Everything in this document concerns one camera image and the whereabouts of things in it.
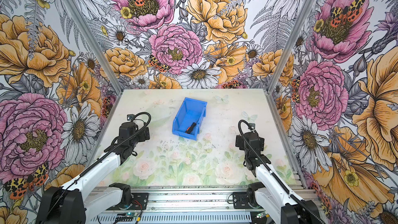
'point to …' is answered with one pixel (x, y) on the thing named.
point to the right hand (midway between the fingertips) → (248, 140)
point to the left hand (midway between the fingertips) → (138, 133)
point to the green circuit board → (131, 214)
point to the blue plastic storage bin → (191, 111)
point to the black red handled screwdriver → (189, 129)
